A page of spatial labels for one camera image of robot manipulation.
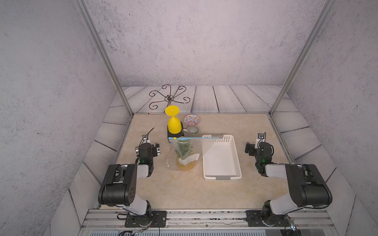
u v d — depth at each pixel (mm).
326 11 715
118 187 450
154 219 721
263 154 717
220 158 988
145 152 719
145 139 808
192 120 1147
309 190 440
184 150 726
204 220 741
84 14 714
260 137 819
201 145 950
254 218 715
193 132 1078
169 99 866
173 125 853
